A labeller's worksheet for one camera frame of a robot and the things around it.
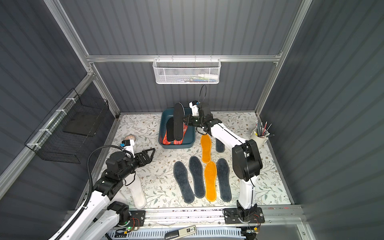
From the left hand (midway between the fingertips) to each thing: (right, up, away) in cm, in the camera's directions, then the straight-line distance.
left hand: (150, 152), depth 75 cm
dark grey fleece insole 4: (+40, 0, +24) cm, 46 cm away
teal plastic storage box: (+19, +3, +28) cm, 34 cm away
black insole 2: (+13, +23, +14) cm, 30 cm away
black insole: (+3, +11, +39) cm, 41 cm away
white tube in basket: (+31, +45, +18) cm, 58 cm away
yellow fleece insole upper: (+31, +2, +28) cm, 41 cm away
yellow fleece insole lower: (+32, -13, +14) cm, 37 cm away
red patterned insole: (+2, +3, +27) cm, 27 cm away
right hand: (+16, +18, +12) cm, 27 cm away
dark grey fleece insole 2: (+24, -14, +14) cm, 31 cm away
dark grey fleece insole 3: (+40, -14, +13) cm, 44 cm away
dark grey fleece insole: (+14, -14, +14) cm, 24 cm away
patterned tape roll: (-23, +6, +30) cm, 38 cm away
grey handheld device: (+16, -35, -9) cm, 39 cm away
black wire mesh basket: (-41, +10, -3) cm, 42 cm away
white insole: (-10, -21, +7) cm, 25 cm away
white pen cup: (+65, +7, +20) cm, 69 cm away
